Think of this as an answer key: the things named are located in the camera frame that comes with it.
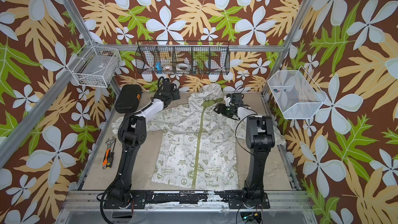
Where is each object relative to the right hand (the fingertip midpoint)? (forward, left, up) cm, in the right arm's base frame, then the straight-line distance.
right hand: (217, 109), depth 103 cm
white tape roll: (+19, +23, +21) cm, 37 cm away
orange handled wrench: (-22, +68, -5) cm, 72 cm away
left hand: (+13, +30, +5) cm, 33 cm away
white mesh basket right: (-6, -40, +20) cm, 45 cm away
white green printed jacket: (-26, +14, -5) cm, 30 cm away
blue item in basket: (+12, +36, +26) cm, 46 cm away
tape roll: (+16, +32, +22) cm, 42 cm away
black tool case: (+11, +65, -1) cm, 65 cm away
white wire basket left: (+8, +72, +29) cm, 78 cm away
